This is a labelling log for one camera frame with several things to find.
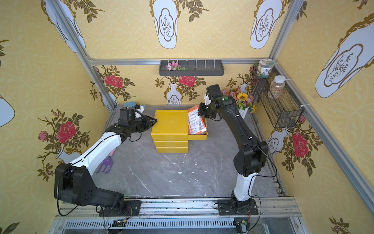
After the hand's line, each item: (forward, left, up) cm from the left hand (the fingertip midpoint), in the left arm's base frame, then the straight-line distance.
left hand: (151, 121), depth 86 cm
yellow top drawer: (-11, -30, -1) cm, 32 cm away
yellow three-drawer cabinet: (-8, -11, -1) cm, 14 cm away
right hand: (+3, -31, +5) cm, 31 cm away
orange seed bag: (-4, -26, +1) cm, 26 cm away
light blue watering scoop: (+34, +24, -20) cm, 46 cm away
